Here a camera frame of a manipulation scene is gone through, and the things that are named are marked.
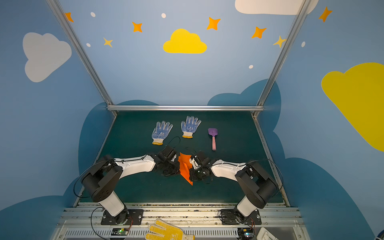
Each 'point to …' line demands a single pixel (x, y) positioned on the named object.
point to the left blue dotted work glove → (160, 133)
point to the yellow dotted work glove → (171, 232)
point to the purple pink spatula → (213, 132)
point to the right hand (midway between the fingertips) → (190, 177)
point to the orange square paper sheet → (185, 165)
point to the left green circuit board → (120, 231)
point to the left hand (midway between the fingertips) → (182, 172)
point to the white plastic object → (264, 234)
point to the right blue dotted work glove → (191, 125)
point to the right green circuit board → (244, 233)
